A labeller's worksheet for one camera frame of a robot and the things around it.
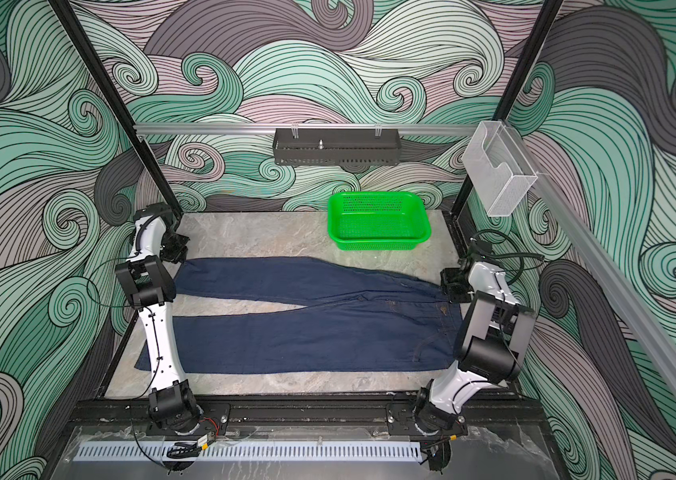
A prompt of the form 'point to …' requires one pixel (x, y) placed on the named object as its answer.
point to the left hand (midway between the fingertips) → (186, 251)
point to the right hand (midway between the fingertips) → (442, 283)
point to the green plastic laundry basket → (377, 220)
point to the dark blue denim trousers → (361, 319)
